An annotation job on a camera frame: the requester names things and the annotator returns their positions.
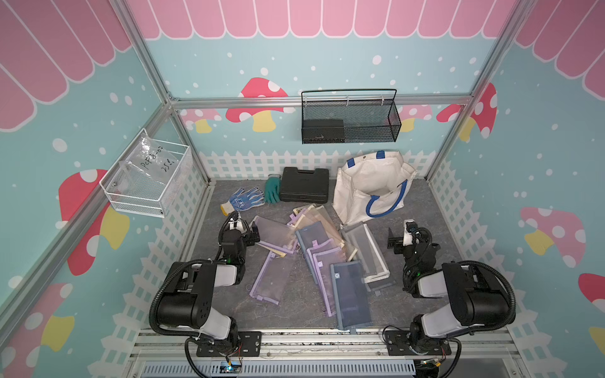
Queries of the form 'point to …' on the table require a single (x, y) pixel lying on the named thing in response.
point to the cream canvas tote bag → (371, 186)
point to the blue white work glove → (243, 200)
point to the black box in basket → (325, 131)
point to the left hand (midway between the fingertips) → (244, 227)
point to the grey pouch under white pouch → (376, 286)
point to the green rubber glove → (272, 189)
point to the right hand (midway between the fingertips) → (403, 227)
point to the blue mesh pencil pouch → (351, 296)
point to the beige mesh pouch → (320, 214)
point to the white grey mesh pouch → (373, 262)
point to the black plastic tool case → (304, 187)
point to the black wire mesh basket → (354, 116)
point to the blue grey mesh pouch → (307, 235)
